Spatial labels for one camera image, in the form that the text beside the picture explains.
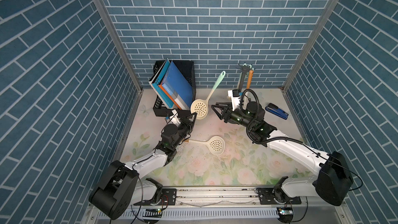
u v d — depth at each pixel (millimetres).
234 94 641
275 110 1052
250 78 752
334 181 416
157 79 852
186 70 1029
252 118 566
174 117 765
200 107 787
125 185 418
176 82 1019
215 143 893
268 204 727
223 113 654
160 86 843
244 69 754
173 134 617
